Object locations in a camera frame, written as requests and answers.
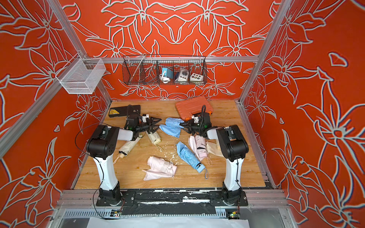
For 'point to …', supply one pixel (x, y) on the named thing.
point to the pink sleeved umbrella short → (201, 147)
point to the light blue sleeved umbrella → (172, 127)
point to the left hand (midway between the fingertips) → (161, 122)
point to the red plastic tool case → (187, 108)
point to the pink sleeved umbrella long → (155, 163)
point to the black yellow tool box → (130, 110)
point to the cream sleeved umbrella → (155, 138)
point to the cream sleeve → (214, 148)
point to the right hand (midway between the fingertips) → (178, 125)
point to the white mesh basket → (81, 76)
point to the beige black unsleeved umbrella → (126, 147)
